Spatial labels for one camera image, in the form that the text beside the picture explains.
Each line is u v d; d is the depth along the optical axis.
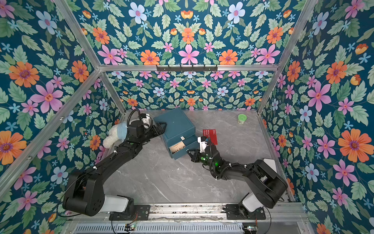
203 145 0.77
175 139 0.78
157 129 0.76
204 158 0.73
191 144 0.82
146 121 0.77
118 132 0.98
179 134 0.79
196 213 0.75
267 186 0.42
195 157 0.74
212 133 1.06
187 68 0.93
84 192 0.42
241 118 1.09
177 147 0.88
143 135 0.70
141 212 0.74
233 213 0.72
